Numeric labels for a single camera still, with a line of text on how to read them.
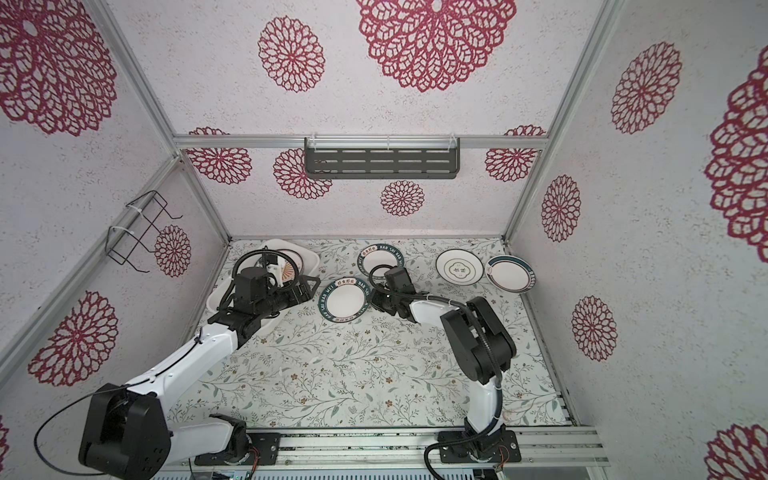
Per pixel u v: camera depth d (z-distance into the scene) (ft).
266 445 2.41
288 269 2.14
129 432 1.33
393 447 2.47
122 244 2.35
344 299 3.29
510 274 3.63
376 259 3.71
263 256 2.35
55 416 1.29
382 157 3.10
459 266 3.69
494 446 2.25
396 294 2.51
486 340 1.49
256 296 2.13
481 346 1.66
